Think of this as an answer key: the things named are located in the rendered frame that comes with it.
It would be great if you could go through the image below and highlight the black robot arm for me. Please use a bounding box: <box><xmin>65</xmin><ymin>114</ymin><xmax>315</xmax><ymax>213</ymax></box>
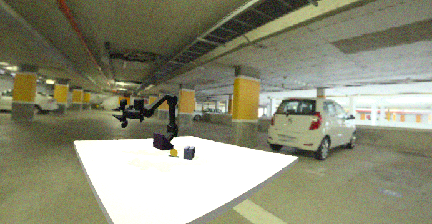
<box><xmin>126</xmin><ymin>94</ymin><xmax>178</xmax><ymax>142</ymax></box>

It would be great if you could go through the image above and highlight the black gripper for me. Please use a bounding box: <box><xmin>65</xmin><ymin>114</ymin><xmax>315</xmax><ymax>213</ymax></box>
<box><xmin>112</xmin><ymin>99</ymin><xmax>134</xmax><ymax>128</ymax></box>

